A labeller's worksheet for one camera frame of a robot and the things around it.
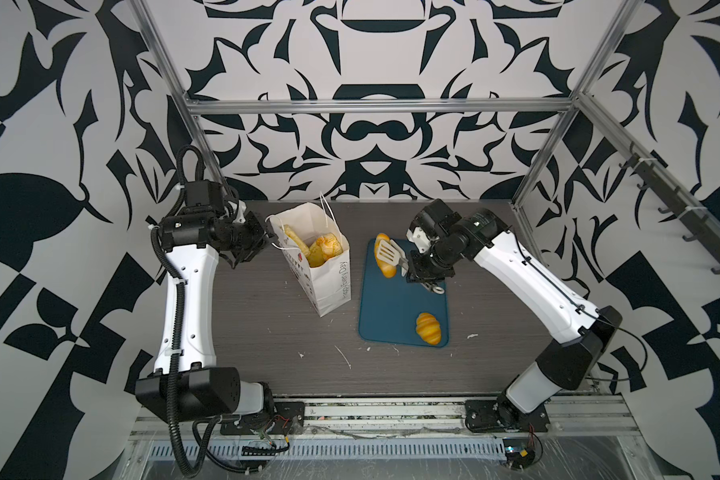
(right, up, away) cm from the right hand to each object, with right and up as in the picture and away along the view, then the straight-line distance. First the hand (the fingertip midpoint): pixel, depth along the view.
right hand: (409, 277), depth 72 cm
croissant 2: (-25, +4, +15) cm, 29 cm away
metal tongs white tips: (-4, +5, +7) cm, 10 cm away
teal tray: (-3, -11, +19) cm, 22 cm away
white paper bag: (-20, -3, +6) cm, 21 cm away
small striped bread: (-30, +10, +10) cm, 33 cm away
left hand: (-31, +11, -2) cm, 33 cm away
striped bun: (+7, -16, +13) cm, 22 cm away
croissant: (-4, +1, +9) cm, 10 cm away
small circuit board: (+26, -41, -1) cm, 49 cm away
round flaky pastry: (-21, +7, +9) cm, 24 cm away
